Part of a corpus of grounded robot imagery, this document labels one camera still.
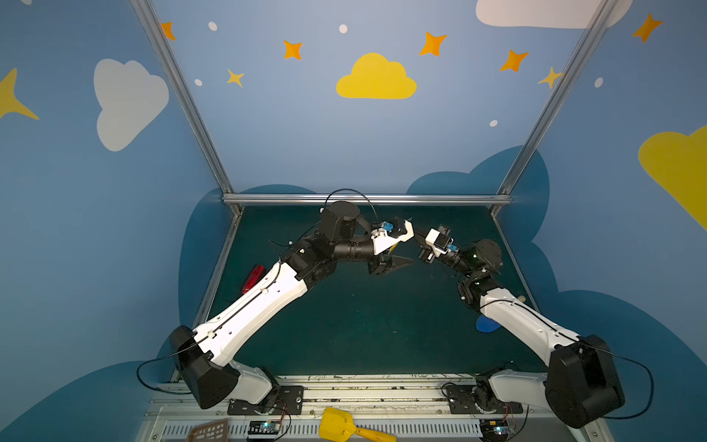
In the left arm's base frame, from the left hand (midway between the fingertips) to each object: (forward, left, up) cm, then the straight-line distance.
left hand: (410, 245), depth 61 cm
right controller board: (-31, -25, -39) cm, 56 cm away
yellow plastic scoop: (-31, +17, -37) cm, 51 cm away
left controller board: (-32, +36, -39) cm, 62 cm away
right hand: (+9, -1, -2) cm, 9 cm away
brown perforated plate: (-32, +49, -39) cm, 71 cm away
